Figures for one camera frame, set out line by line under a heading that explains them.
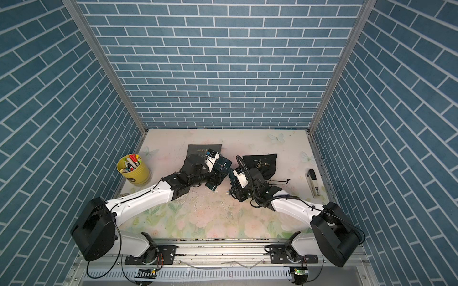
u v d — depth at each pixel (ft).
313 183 3.07
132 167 2.87
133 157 2.90
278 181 3.17
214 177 2.36
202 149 3.57
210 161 2.42
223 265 2.37
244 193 2.47
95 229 1.36
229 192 2.77
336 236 1.39
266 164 3.07
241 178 2.53
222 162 2.58
